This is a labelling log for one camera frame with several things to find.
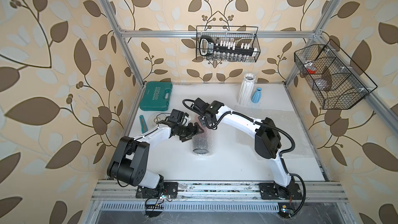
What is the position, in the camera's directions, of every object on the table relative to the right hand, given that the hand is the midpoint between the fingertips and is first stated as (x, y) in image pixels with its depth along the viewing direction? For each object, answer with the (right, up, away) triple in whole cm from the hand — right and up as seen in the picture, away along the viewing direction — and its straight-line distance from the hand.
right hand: (207, 119), depth 91 cm
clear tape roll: (-34, 0, +11) cm, 35 cm away
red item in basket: (+56, +26, -8) cm, 63 cm away
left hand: (-6, -7, -4) cm, 10 cm away
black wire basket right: (+62, +20, -17) cm, 67 cm away
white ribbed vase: (+24, +17, +5) cm, 30 cm away
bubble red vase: (-2, -12, -10) cm, 16 cm away
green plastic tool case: (-36, +14, +17) cm, 42 cm away
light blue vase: (+33, +14, +12) cm, 38 cm away
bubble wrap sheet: (+52, -3, +8) cm, 53 cm away
